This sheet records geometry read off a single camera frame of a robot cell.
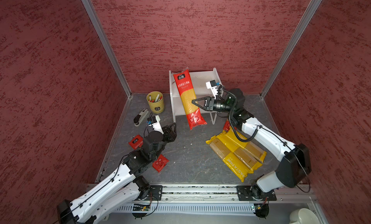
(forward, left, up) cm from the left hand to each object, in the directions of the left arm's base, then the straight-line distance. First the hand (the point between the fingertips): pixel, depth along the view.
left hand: (172, 128), depth 72 cm
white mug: (-35, -60, -16) cm, 71 cm away
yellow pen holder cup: (+32, +17, -14) cm, 39 cm away
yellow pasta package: (-7, -33, -23) cm, 41 cm away
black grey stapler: (+22, +29, -22) cm, 42 cm away
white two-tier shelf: (+29, -14, +8) cm, 34 cm away
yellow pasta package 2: (-4, -47, -23) cm, 52 cm away
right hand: (+5, -10, +12) cm, 16 cm away
